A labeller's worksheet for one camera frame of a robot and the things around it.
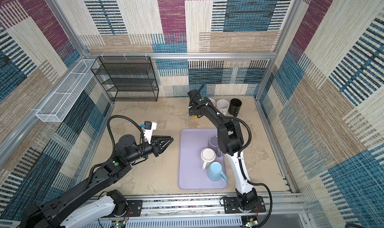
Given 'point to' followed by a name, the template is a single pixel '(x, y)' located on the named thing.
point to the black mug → (235, 103)
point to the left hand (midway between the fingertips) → (172, 137)
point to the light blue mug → (214, 173)
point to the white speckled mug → (223, 105)
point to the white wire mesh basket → (57, 105)
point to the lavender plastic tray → (191, 175)
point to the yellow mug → (196, 117)
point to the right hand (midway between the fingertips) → (195, 112)
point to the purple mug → (213, 142)
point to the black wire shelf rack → (127, 78)
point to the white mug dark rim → (208, 155)
